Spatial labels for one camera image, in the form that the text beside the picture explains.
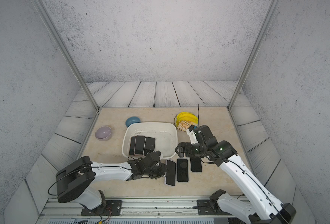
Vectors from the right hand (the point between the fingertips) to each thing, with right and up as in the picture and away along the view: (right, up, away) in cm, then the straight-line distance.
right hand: (183, 150), depth 70 cm
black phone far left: (-32, -3, +25) cm, 41 cm away
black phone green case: (+9, -13, +18) cm, 24 cm away
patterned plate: (+4, +10, +38) cm, 39 cm away
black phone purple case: (-20, -3, +26) cm, 33 cm away
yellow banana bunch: (+6, +17, +37) cm, 42 cm away
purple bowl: (-55, +5, +31) cm, 63 cm away
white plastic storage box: (-10, +3, +34) cm, 36 cm away
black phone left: (-27, -3, +26) cm, 38 cm away
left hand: (-5, -16, +8) cm, 19 cm away
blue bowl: (-36, +14, +38) cm, 55 cm away
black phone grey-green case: (+1, -15, +14) cm, 21 cm away
